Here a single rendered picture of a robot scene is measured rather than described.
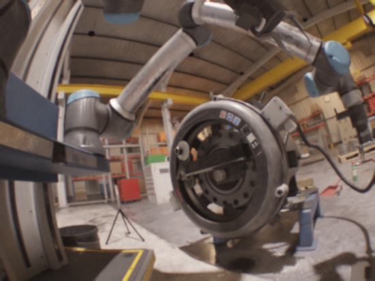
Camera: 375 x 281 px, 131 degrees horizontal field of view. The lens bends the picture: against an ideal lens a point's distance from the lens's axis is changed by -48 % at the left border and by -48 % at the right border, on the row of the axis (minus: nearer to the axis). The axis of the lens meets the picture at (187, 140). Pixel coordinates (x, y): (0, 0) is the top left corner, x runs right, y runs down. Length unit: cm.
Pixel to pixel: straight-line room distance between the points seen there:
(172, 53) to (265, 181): 64
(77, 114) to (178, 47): 49
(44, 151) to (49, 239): 36
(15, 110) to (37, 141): 21
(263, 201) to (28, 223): 86
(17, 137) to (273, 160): 74
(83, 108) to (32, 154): 35
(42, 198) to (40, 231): 12
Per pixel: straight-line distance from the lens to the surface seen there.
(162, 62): 72
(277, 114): 68
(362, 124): 68
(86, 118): 65
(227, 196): 94
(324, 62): 52
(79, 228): 126
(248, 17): 26
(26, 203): 65
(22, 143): 36
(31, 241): 66
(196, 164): 86
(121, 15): 39
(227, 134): 90
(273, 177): 66
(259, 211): 72
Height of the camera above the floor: 59
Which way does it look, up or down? 13 degrees up
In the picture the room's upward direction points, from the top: 11 degrees counter-clockwise
